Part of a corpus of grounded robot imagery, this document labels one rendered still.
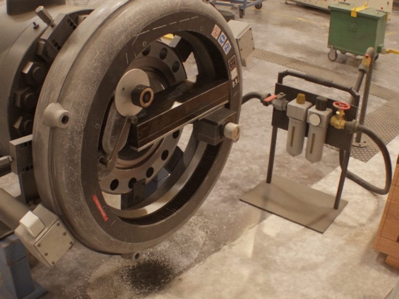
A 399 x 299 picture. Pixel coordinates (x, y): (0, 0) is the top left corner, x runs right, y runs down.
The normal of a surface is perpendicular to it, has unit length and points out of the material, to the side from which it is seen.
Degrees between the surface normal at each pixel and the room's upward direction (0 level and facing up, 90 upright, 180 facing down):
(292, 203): 0
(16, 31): 35
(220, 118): 3
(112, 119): 75
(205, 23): 90
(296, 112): 90
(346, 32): 90
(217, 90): 90
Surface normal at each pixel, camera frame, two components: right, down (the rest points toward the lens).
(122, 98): 0.79, 0.30
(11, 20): -0.25, -0.64
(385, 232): -0.62, 0.33
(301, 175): 0.04, -0.89
